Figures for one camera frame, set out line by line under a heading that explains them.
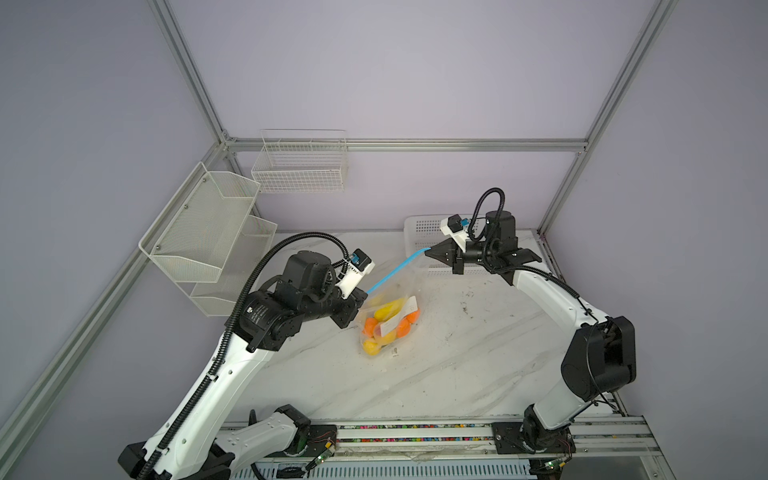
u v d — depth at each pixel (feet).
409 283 3.55
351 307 1.77
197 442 1.18
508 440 2.40
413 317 2.74
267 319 1.31
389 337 2.58
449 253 2.36
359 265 1.74
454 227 2.19
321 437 2.41
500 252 2.17
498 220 2.08
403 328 2.76
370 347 2.70
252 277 1.41
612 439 2.47
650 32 2.32
